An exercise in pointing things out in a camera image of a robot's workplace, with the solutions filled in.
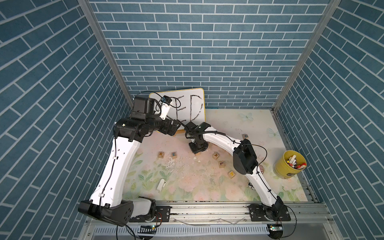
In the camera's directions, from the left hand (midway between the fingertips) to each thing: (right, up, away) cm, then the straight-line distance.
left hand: (176, 120), depth 68 cm
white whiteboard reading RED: (+3, +10, +28) cm, 30 cm away
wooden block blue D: (+43, -11, +34) cm, 55 cm away
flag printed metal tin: (+48, -29, +20) cm, 60 cm away
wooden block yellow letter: (+29, -31, +16) cm, 45 cm away
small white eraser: (-10, -35, +12) cm, 38 cm away
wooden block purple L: (+24, -26, +21) cm, 41 cm away
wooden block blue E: (-5, -22, +25) cm, 33 cm away
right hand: (+9, -20, +25) cm, 33 cm away
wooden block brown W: (+21, -22, +25) cm, 39 cm away
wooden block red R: (-13, -21, +25) cm, 35 cm away
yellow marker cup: (+56, -26, +9) cm, 62 cm away
